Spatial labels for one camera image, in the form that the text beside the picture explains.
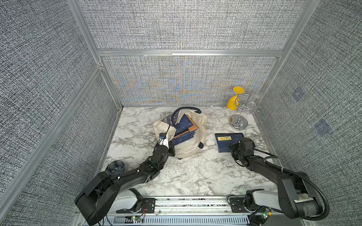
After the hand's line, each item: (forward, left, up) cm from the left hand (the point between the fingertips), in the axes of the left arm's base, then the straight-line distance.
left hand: (174, 139), depth 84 cm
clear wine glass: (+27, -58, +9) cm, 64 cm away
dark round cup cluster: (-12, +36, -10) cm, 39 cm away
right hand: (+2, -35, -7) cm, 36 cm away
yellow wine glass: (+26, -42, +5) cm, 50 cm away
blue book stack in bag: (+11, -7, -5) cm, 14 cm away
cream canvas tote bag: (0, -7, -12) cm, 14 cm away
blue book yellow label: (+4, -34, -10) cm, 35 cm away
